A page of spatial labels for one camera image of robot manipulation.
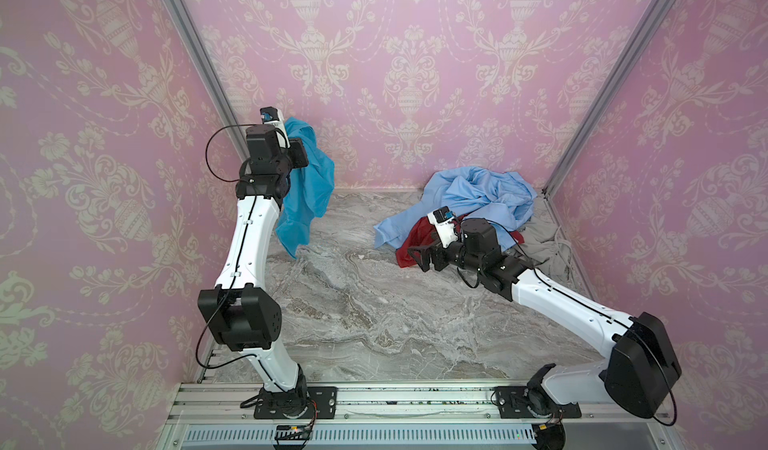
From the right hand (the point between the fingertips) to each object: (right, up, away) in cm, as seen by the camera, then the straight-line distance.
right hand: (422, 241), depth 79 cm
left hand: (-33, +27, -2) cm, 42 cm away
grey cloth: (+43, -3, +18) cm, 47 cm away
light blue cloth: (+20, +15, +26) cm, 36 cm away
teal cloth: (-31, +14, +3) cm, 34 cm away
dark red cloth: (+1, +1, +23) cm, 23 cm away
